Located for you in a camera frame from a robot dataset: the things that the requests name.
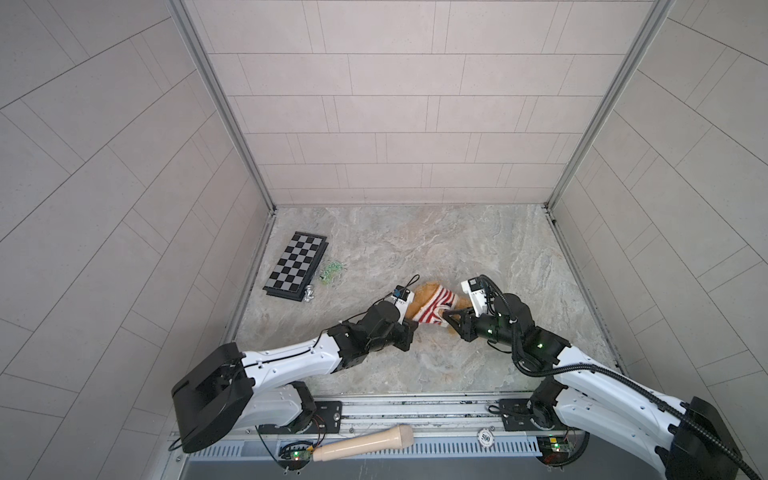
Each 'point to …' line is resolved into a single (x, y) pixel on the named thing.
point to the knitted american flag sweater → (430, 311)
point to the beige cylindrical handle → (390, 439)
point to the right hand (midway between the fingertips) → (443, 321)
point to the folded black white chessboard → (297, 266)
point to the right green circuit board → (555, 450)
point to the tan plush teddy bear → (423, 292)
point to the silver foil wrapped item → (309, 293)
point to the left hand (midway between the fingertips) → (426, 327)
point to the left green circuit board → (295, 456)
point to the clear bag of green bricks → (333, 268)
